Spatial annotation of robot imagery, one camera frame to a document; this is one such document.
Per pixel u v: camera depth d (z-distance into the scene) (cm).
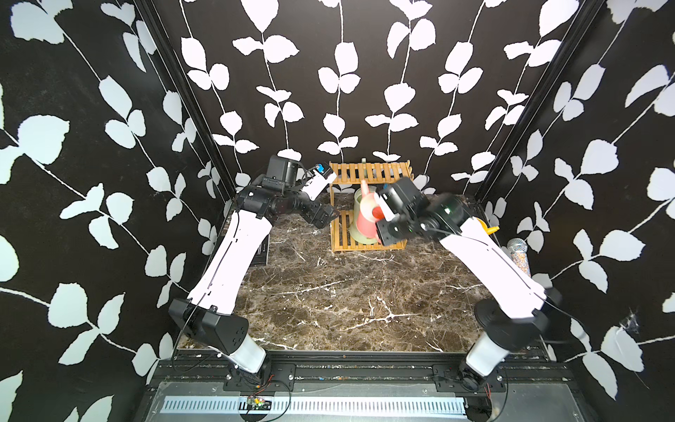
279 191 53
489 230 97
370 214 69
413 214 49
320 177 61
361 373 76
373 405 70
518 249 75
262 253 100
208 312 40
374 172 123
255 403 70
